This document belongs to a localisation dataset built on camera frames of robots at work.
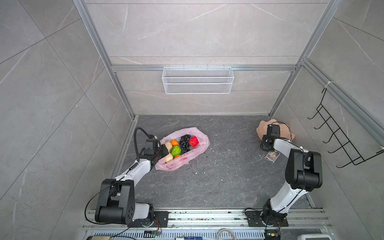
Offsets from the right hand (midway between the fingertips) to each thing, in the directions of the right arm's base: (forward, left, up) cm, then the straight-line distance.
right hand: (263, 138), depth 99 cm
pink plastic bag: (-16, +55, +2) cm, 58 cm away
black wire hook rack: (-23, -19, +27) cm, 40 cm away
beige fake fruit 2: (-5, +63, +1) cm, 64 cm away
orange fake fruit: (-2, +60, 0) cm, 60 cm away
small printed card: (-12, -4, -5) cm, 13 cm away
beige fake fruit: (-13, +63, 0) cm, 64 cm away
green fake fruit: (-9, +59, +1) cm, 59 cm away
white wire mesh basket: (+32, +44, +25) cm, 60 cm away
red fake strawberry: (-1, +47, 0) cm, 47 cm away
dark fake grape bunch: (-2, +54, -1) cm, 54 cm away
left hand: (-7, +64, +4) cm, 65 cm away
